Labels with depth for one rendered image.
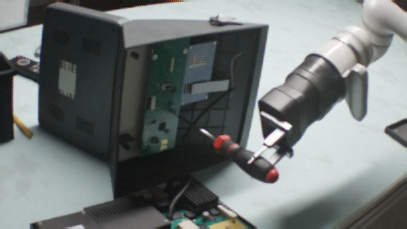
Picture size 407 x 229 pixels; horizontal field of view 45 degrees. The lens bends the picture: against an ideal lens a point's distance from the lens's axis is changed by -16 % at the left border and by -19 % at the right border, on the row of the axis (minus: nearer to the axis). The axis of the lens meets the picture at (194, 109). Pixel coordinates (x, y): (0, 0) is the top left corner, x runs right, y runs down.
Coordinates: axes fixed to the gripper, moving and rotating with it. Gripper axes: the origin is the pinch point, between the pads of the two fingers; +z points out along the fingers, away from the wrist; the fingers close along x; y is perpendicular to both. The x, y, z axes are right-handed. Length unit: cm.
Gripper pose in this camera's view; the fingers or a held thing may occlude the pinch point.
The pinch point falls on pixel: (250, 170)
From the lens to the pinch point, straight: 66.8
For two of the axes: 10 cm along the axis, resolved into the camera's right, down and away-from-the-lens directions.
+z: -7.3, 5.7, -3.9
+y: -6.6, -4.2, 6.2
